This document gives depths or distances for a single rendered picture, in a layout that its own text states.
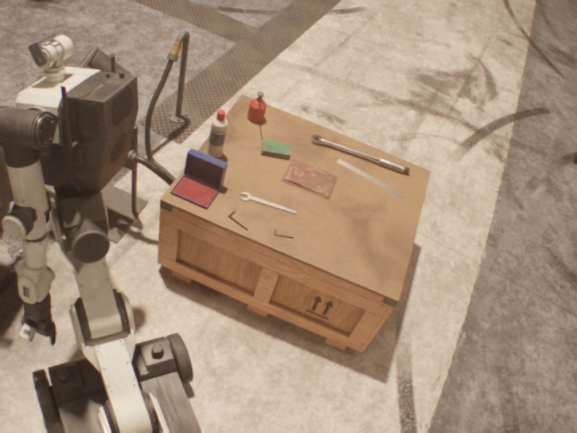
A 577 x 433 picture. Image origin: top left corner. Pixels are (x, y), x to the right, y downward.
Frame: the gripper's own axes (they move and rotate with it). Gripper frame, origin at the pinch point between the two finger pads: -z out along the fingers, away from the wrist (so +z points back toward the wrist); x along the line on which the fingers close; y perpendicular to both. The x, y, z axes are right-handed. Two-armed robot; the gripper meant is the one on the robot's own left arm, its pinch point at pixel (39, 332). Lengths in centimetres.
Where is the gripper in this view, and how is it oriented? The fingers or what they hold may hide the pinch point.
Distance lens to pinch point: 188.2
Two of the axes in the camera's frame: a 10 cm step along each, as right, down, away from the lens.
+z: 2.6, -7.8, -5.7
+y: -2.2, 5.2, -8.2
